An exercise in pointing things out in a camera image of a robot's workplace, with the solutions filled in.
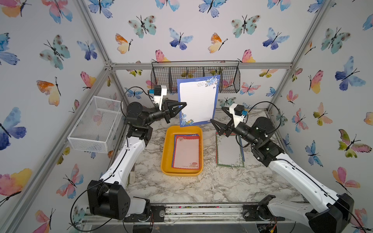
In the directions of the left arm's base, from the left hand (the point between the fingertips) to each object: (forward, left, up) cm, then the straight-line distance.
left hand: (185, 104), depth 60 cm
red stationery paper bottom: (+2, +1, -45) cm, 45 cm away
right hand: (-1, -15, -4) cm, 15 cm away
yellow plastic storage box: (+4, +14, -44) cm, 46 cm away
